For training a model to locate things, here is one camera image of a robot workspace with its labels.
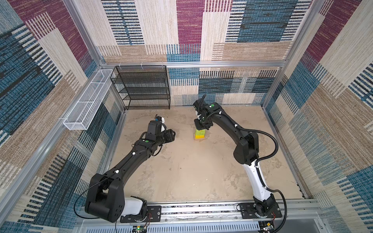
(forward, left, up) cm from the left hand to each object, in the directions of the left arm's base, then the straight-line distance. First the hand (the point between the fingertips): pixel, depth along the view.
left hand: (173, 131), depth 85 cm
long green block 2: (+6, -17, -12) cm, 22 cm away
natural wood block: (+5, -17, -16) cm, 24 cm away
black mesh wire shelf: (+39, +24, +1) cm, 46 cm away
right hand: (+6, -17, -5) cm, 19 cm away
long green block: (+6, -18, -9) cm, 21 cm away
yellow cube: (+5, -17, -14) cm, 22 cm away
